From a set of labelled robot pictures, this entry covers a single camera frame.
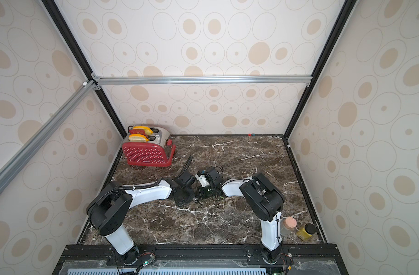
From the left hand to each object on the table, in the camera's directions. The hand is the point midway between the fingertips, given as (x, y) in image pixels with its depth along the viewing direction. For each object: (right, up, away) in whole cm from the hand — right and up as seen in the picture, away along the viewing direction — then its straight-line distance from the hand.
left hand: (198, 199), depth 89 cm
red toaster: (-22, +25, +5) cm, 34 cm away
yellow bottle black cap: (+48, -8, -17) cm, 51 cm away
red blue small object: (+35, +37, +35) cm, 62 cm away
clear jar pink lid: (+39, -6, -18) cm, 43 cm away
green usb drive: (+13, 0, +1) cm, 13 cm away
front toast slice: (-33, +32, +3) cm, 46 cm away
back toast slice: (-28, +36, +6) cm, 46 cm away
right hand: (-3, -1, +2) cm, 3 cm away
